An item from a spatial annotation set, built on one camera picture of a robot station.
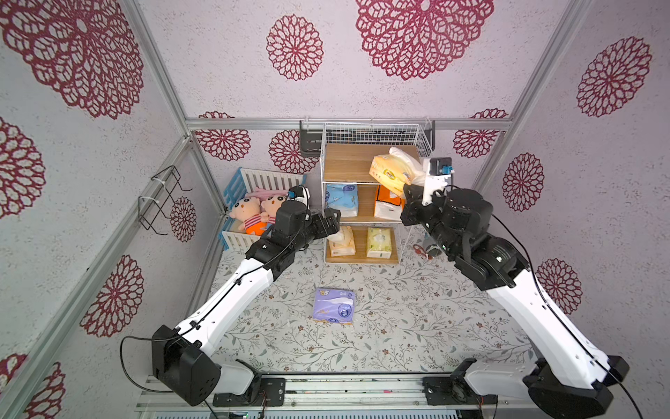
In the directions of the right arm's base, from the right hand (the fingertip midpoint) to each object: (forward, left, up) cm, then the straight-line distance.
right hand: (412, 189), depth 62 cm
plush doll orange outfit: (+23, +54, -31) cm, 66 cm away
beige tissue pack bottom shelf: (+13, +17, -38) cm, 44 cm away
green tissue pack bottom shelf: (+13, +3, -39) cm, 41 cm away
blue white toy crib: (+37, +60, -29) cm, 76 cm away
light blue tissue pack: (+14, +17, -16) cm, 27 cm away
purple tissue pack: (-12, +19, -39) cm, 45 cm away
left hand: (+3, +21, -13) cm, 25 cm away
